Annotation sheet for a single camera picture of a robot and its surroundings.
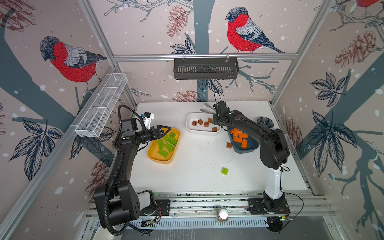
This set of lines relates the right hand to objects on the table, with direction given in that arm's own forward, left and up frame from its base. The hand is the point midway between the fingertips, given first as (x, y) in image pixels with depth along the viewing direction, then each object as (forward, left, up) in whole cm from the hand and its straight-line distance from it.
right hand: (215, 121), depth 97 cm
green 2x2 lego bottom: (-29, -5, -10) cm, 31 cm away
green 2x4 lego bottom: (-20, +33, -9) cm, 39 cm away
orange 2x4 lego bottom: (-8, -15, -10) cm, 20 cm away
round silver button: (-52, -2, 0) cm, 52 cm away
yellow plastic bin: (-20, +40, -8) cm, 45 cm away
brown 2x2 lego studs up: (-13, -9, -10) cm, 18 cm away
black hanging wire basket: (+32, +7, +20) cm, 38 cm away
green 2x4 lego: (-13, +36, -9) cm, 40 cm away
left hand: (-18, +28, +13) cm, 35 cm away
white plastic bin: (-2, +10, -8) cm, 13 cm away
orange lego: (-11, -19, -9) cm, 24 cm away
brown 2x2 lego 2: (-1, 0, -8) cm, 8 cm away
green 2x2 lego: (-6, +29, -8) cm, 30 cm away
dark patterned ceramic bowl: (+6, -36, -7) cm, 38 cm away
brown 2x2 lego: (+5, +10, -8) cm, 14 cm away
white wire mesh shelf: (-19, +61, +22) cm, 68 cm away
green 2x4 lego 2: (-8, +33, -10) cm, 36 cm away
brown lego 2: (+4, +6, -8) cm, 11 cm away
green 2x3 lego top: (-15, +30, -8) cm, 34 cm away
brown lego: (+4, +14, -8) cm, 17 cm away
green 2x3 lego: (-11, +28, -8) cm, 31 cm away
